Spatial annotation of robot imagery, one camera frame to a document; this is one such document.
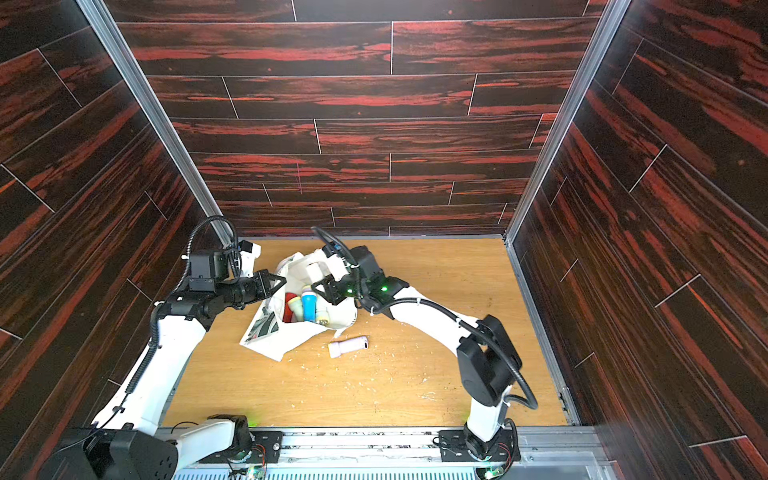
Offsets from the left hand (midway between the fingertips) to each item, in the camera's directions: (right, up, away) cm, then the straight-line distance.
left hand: (288, 279), depth 76 cm
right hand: (+8, 0, +5) cm, 10 cm away
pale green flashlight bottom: (-2, -9, +15) cm, 18 cm away
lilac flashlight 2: (+11, -21, +12) cm, 27 cm away
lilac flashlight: (+6, -12, +14) cm, 19 cm away
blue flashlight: (+2, -6, +15) cm, 16 cm away
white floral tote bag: (-4, -14, -1) cm, 15 cm away
